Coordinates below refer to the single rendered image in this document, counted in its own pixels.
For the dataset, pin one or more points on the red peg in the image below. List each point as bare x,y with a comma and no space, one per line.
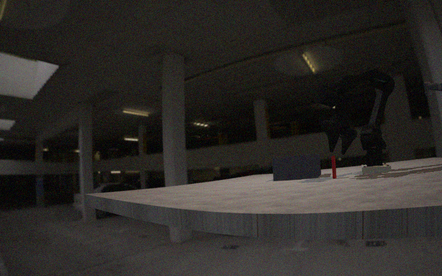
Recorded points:
333,166

